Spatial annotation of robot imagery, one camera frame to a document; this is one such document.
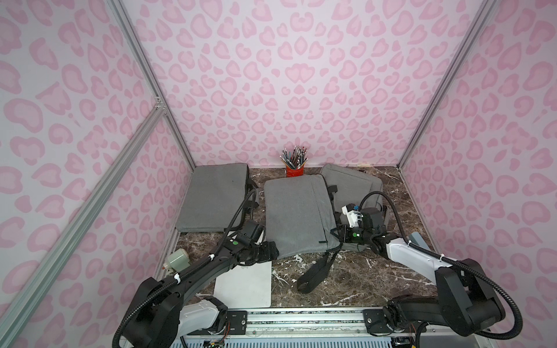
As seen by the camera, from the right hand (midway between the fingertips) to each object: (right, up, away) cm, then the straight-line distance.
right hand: (333, 231), depth 87 cm
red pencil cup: (-15, +25, +20) cm, 35 cm away
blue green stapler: (+33, -3, +1) cm, 34 cm away
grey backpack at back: (+12, +17, +18) cm, 28 cm away
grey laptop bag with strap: (-13, +7, +4) cm, 15 cm away
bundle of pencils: (-14, +31, +17) cm, 38 cm away
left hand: (-24, -8, -3) cm, 25 cm away
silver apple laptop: (-34, -19, -7) cm, 39 cm away
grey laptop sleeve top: (-53, +12, +18) cm, 57 cm away
